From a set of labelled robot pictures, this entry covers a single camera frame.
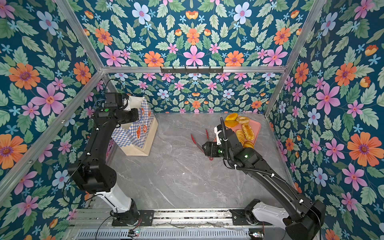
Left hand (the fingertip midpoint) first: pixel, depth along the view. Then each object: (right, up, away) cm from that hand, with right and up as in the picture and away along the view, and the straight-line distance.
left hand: (138, 110), depth 81 cm
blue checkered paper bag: (-2, -15, 0) cm, 16 cm away
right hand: (+38, -18, -8) cm, 43 cm away
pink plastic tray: (+41, -15, -17) cm, 47 cm away
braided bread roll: (+68, -13, +24) cm, 73 cm away
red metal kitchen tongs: (+30, -19, +23) cm, 42 cm away
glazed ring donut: (+66, -4, +30) cm, 73 cm away
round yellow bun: (+59, -1, +33) cm, 68 cm away
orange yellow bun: (+56, -7, +27) cm, 63 cm away
